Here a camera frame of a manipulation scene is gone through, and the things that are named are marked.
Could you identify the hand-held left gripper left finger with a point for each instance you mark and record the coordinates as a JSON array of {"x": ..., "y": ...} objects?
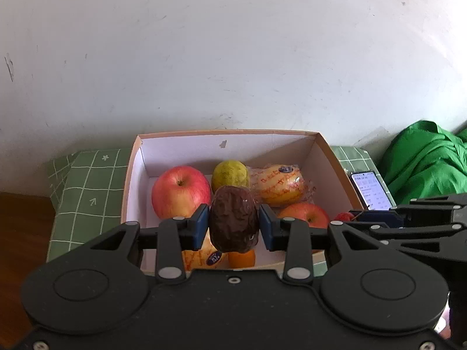
[{"x": 200, "y": 226}]

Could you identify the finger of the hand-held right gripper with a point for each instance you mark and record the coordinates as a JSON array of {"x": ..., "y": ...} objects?
[
  {"x": 379, "y": 218},
  {"x": 419, "y": 235}
]

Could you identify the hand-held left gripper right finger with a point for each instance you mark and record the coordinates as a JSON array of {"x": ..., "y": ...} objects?
[{"x": 266, "y": 228}]

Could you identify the plastic-wrapped orange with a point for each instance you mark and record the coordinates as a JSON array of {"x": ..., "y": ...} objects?
[
  {"x": 281, "y": 187},
  {"x": 193, "y": 259}
]

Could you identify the dark red date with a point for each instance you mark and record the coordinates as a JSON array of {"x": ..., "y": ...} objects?
[{"x": 233, "y": 218}]

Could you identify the red cherry tomato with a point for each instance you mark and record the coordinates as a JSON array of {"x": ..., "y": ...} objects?
[{"x": 343, "y": 217}]

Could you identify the red apple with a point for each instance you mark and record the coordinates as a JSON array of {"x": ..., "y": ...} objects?
[
  {"x": 178, "y": 193},
  {"x": 304, "y": 215}
]

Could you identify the small tangerine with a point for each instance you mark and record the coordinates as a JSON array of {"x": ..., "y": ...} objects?
[{"x": 241, "y": 259}]

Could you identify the green pear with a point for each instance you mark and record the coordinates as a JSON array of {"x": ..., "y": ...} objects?
[{"x": 230, "y": 175}]

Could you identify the white cardboard box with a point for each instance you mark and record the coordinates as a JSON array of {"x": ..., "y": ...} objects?
[{"x": 255, "y": 146}]

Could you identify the smartphone with lit screen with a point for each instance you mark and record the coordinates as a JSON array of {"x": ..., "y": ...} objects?
[{"x": 372, "y": 189}]

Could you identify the bright green cloth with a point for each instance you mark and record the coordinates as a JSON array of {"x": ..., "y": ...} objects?
[{"x": 427, "y": 160}]

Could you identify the green checked tablecloth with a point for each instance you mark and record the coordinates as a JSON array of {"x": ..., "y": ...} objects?
[{"x": 91, "y": 197}]

